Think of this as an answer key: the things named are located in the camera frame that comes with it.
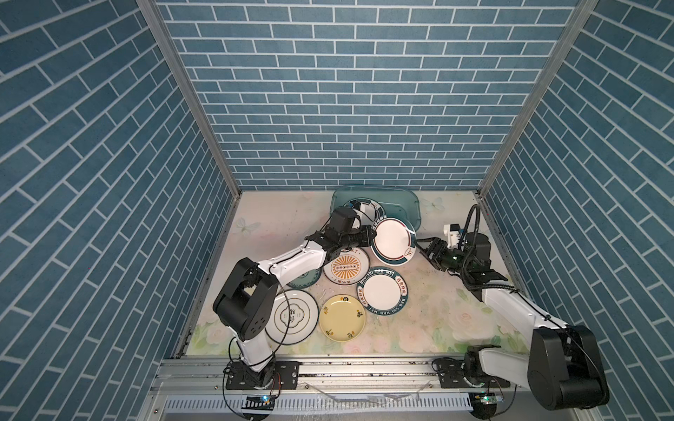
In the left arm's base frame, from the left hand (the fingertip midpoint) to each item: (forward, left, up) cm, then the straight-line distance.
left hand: (384, 235), depth 85 cm
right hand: (-4, -11, -1) cm, 12 cm away
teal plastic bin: (+28, -11, -13) cm, 33 cm away
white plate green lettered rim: (-11, -1, -18) cm, 21 cm away
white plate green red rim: (+26, +3, -17) cm, 31 cm away
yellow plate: (-21, +13, -17) cm, 30 cm away
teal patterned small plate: (-7, +26, -17) cm, 32 cm away
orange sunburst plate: (-2, +10, -17) cm, 20 cm away
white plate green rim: (+1, -5, -5) cm, 6 cm away
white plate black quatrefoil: (-21, +29, -18) cm, 40 cm away
